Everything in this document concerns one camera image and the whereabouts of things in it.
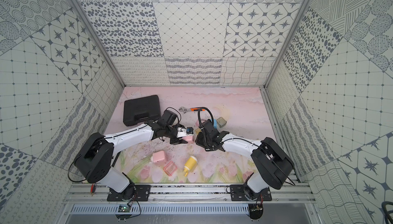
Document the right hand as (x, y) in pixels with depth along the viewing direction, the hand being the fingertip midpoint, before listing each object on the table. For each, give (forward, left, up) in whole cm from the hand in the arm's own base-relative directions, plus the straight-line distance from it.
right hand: (197, 142), depth 87 cm
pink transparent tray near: (-13, +14, -3) cm, 20 cm away
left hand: (+1, +4, +5) cm, 6 cm away
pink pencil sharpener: (-1, +4, +8) cm, 9 cm away
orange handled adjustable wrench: (+26, +10, -3) cm, 28 cm away
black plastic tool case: (+19, +40, +4) cm, 45 cm away
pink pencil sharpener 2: (-10, +19, +4) cm, 22 cm away
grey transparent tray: (+17, -15, -3) cm, 23 cm away
